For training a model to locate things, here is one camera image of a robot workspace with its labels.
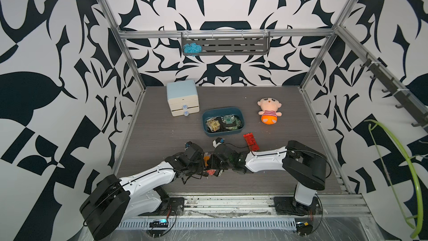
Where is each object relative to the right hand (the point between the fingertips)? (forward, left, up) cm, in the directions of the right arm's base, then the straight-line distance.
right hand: (203, 161), depth 85 cm
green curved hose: (-26, -67, +18) cm, 74 cm away
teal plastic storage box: (+29, -8, +2) cm, 30 cm away
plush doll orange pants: (+31, -39, +3) cm, 50 cm away
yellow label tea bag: (+22, -5, -1) cm, 23 cm away
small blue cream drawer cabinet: (+32, +12, +12) cm, 36 cm away
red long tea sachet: (+12, -26, -3) cm, 29 cm away
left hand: (0, 0, -1) cm, 1 cm away
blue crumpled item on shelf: (+50, +6, +32) cm, 60 cm away
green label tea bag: (+24, -16, +1) cm, 29 cm away
